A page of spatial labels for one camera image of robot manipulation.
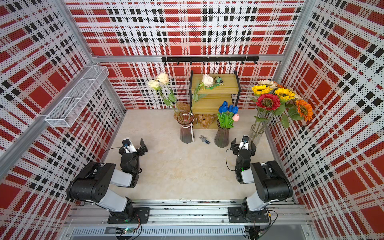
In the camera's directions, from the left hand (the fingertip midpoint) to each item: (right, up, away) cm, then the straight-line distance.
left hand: (137, 140), depth 89 cm
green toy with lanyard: (+50, +36, -1) cm, 61 cm away
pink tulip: (+57, +13, -14) cm, 60 cm away
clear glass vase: (+71, +4, -3) cm, 71 cm away
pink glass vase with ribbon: (+30, +12, +2) cm, 32 cm away
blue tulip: (+58, +18, -9) cm, 61 cm away
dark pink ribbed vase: (+53, +1, +4) cm, 53 cm away
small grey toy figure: (+41, -1, +12) cm, 43 cm away
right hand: (+66, 0, +1) cm, 66 cm away
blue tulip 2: (+51, +19, -12) cm, 56 cm away
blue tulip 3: (+56, +19, -7) cm, 59 cm away
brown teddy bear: (+43, +12, +15) cm, 47 cm away
